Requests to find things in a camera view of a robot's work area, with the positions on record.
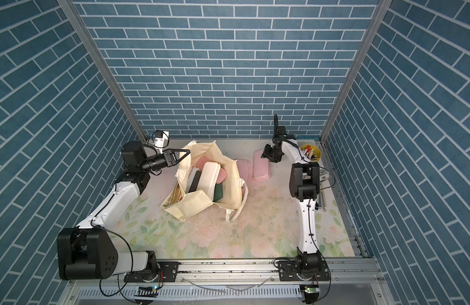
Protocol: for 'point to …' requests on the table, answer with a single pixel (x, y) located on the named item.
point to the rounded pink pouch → (199, 164)
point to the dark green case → (218, 194)
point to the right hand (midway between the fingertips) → (266, 157)
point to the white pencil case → (208, 178)
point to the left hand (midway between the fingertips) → (193, 154)
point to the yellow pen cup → (311, 152)
